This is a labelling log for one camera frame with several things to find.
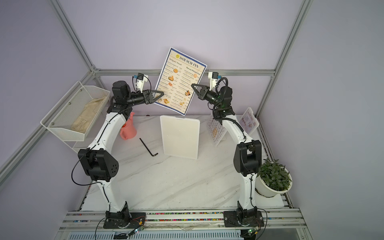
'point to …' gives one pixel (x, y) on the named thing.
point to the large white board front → (224, 137)
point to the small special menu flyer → (248, 122)
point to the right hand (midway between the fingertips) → (192, 87)
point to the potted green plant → (272, 178)
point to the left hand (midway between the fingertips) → (161, 94)
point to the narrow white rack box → (251, 109)
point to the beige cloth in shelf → (82, 122)
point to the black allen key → (152, 155)
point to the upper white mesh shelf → (73, 116)
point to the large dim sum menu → (180, 110)
